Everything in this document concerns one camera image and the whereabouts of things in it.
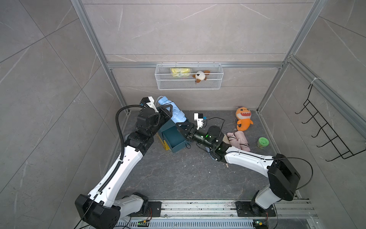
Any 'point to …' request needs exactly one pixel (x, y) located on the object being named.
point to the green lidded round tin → (262, 142)
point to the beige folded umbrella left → (227, 165)
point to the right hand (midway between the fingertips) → (177, 128)
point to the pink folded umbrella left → (233, 140)
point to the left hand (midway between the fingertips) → (172, 103)
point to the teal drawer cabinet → (174, 139)
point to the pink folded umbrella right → (243, 140)
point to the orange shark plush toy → (243, 115)
